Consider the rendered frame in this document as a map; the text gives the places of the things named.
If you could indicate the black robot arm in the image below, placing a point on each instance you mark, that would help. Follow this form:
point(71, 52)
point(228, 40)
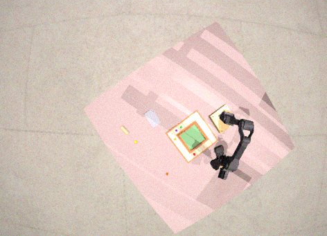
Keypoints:
point(231, 163)

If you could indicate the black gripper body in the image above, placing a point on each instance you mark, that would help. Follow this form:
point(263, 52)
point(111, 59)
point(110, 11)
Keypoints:
point(219, 151)

